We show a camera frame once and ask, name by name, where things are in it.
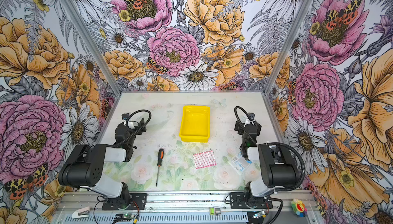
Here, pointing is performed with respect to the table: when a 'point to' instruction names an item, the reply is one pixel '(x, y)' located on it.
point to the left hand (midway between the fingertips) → (136, 122)
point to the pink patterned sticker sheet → (204, 159)
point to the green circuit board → (123, 217)
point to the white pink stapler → (83, 212)
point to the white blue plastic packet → (239, 162)
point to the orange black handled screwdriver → (160, 156)
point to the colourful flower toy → (299, 208)
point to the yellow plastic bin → (195, 124)
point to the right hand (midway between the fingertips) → (246, 124)
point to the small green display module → (213, 210)
